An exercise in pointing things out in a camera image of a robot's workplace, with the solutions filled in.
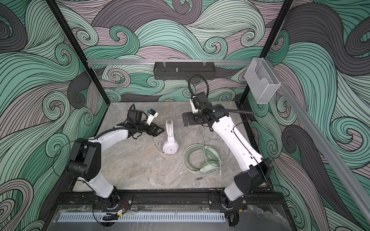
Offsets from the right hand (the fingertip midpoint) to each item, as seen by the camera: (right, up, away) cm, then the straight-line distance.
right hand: (192, 118), depth 75 cm
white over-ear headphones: (-12, -16, +7) cm, 21 cm away
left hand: (-20, -5, +15) cm, 26 cm away
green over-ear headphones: (+9, -27, +2) cm, 29 cm away
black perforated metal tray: (-4, +32, +20) cm, 37 cm away
